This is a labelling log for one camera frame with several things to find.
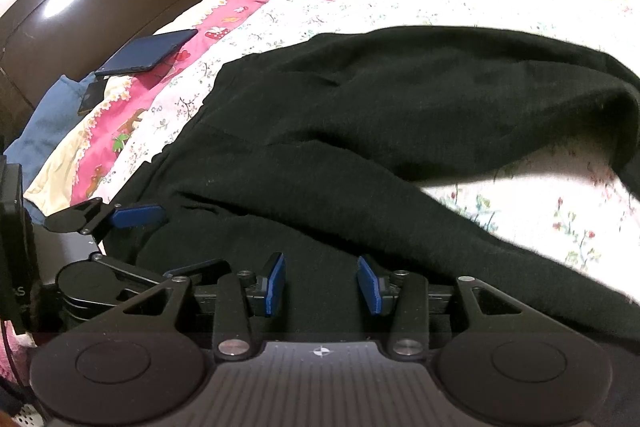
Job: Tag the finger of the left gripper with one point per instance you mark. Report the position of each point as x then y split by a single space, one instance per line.
109 271
96 218

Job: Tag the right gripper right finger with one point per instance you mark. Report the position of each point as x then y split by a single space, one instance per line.
474 320

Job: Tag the dark blue smartphone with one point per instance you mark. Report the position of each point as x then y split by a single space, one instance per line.
144 53

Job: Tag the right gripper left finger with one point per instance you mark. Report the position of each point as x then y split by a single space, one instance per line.
237 297

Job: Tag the black pants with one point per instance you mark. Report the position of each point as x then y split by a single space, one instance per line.
317 150

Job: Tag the floral pink white bedsheet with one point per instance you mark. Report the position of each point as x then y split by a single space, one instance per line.
564 202

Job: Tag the blue cloth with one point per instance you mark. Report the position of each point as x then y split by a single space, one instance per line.
47 121

